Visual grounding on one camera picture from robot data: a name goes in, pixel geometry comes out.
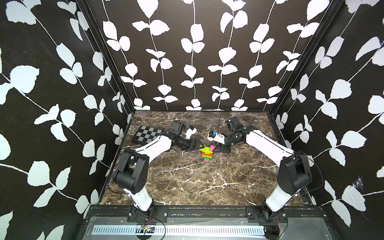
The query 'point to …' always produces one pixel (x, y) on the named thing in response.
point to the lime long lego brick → (207, 151)
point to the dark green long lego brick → (207, 158)
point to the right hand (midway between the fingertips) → (214, 144)
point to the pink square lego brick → (212, 147)
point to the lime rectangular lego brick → (207, 156)
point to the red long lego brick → (210, 154)
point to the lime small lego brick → (206, 148)
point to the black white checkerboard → (147, 134)
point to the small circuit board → (145, 229)
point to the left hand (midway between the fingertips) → (201, 145)
